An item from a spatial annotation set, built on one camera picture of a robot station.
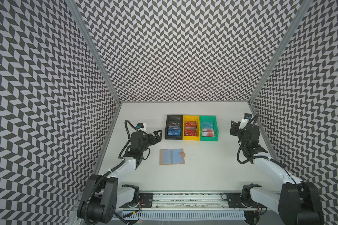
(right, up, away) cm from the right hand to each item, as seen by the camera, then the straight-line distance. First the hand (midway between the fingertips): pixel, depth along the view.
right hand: (234, 123), depth 85 cm
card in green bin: (-14, -7, +11) cm, 19 cm away
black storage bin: (-38, +1, +19) cm, 42 cm away
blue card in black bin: (-37, -6, +14) cm, 40 cm away
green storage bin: (-11, +3, +17) cm, 21 cm away
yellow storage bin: (-28, +3, +20) cm, 34 cm away
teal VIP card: (-14, -2, +16) cm, 21 cm away
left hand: (-48, -6, +2) cm, 48 cm away
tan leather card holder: (-40, -21, +2) cm, 45 cm away
